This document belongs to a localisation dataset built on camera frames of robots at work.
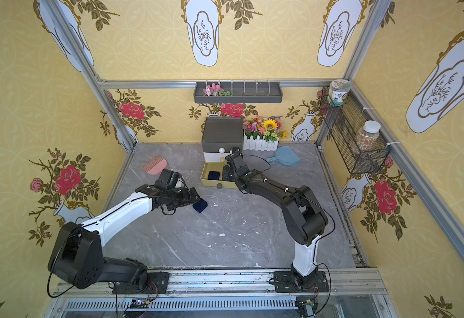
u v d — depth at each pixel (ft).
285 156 3.75
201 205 3.09
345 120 3.05
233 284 2.45
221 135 3.30
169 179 2.26
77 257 1.39
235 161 2.34
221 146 3.12
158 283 2.41
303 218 1.59
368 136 2.14
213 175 3.47
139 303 2.40
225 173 2.74
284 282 2.36
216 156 3.32
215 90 2.88
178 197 2.54
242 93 3.03
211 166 3.58
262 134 3.51
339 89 2.76
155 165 3.61
